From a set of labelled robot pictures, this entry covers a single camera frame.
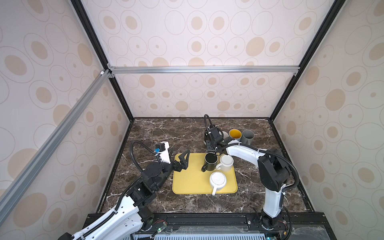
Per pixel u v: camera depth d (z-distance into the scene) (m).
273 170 0.50
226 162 0.87
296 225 0.74
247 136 1.00
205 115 0.76
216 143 0.72
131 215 0.49
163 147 0.59
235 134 0.98
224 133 0.99
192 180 0.88
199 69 0.91
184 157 0.62
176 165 0.61
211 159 0.85
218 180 0.80
